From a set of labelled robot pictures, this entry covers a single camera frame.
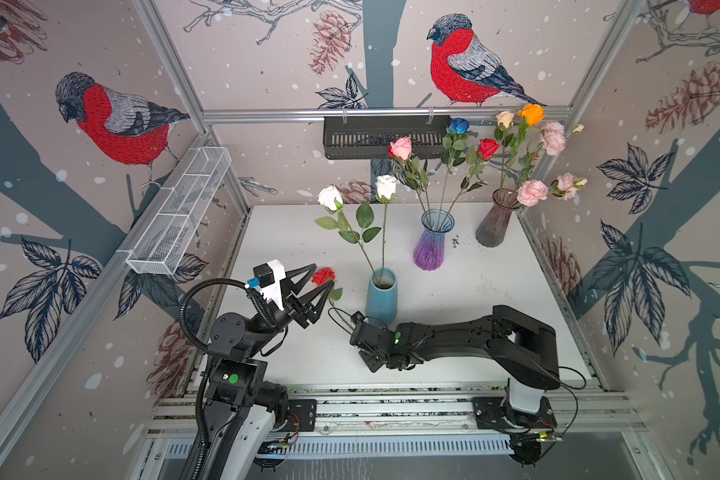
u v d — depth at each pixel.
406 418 0.74
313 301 0.54
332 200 0.63
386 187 0.65
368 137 1.07
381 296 0.75
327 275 0.95
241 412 0.48
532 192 0.81
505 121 0.88
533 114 0.86
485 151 0.78
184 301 0.42
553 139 0.83
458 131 0.81
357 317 0.76
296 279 0.61
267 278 0.50
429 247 1.00
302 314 0.53
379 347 0.64
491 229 1.04
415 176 0.85
